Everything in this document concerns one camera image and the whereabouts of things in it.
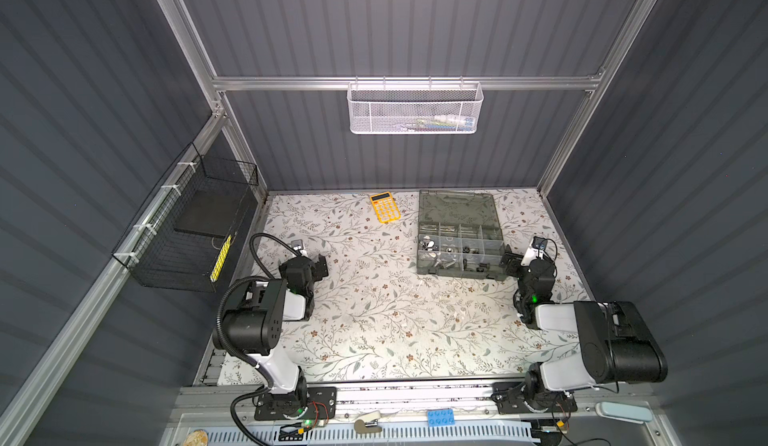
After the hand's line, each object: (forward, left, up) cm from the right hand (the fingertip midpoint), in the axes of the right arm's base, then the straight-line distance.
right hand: (529, 251), depth 90 cm
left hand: (+1, +71, -5) cm, 71 cm away
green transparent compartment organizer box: (+13, +18, -8) cm, 24 cm away
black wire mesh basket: (-8, +93, +20) cm, 95 cm away
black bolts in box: (+1, +12, -10) cm, 16 cm away
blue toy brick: (-42, +30, -9) cm, 52 cm away
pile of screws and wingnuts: (+7, +30, -6) cm, 31 cm away
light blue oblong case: (-41, -15, -8) cm, 44 cm away
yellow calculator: (+27, +45, -9) cm, 53 cm away
